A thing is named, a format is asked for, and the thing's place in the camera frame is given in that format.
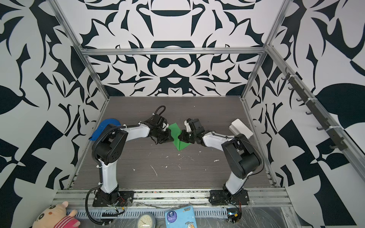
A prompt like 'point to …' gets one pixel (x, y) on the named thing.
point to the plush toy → (56, 216)
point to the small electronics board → (234, 214)
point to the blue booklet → (184, 217)
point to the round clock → (146, 220)
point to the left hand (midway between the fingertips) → (175, 137)
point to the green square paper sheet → (176, 132)
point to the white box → (237, 127)
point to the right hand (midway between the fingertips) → (178, 136)
